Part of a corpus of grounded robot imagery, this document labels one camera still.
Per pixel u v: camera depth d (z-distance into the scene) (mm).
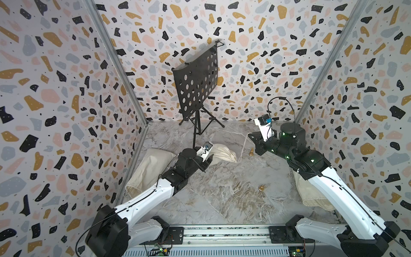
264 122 539
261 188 876
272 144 555
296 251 716
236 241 731
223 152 835
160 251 710
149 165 872
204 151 650
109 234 389
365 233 373
